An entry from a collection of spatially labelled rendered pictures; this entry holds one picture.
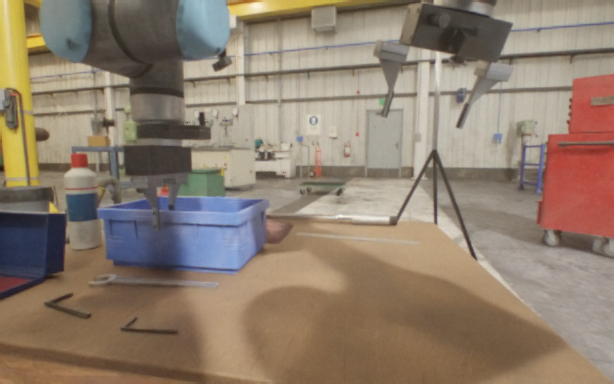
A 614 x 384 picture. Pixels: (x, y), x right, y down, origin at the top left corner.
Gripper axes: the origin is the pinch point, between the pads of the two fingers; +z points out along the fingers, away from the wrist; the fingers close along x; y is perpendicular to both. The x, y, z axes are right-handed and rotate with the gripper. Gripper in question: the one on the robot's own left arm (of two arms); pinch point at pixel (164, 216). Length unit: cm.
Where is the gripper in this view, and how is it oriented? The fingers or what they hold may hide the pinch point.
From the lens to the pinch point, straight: 62.7
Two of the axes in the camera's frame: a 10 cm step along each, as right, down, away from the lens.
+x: -1.6, 1.2, -9.8
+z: 0.0, 9.9, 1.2
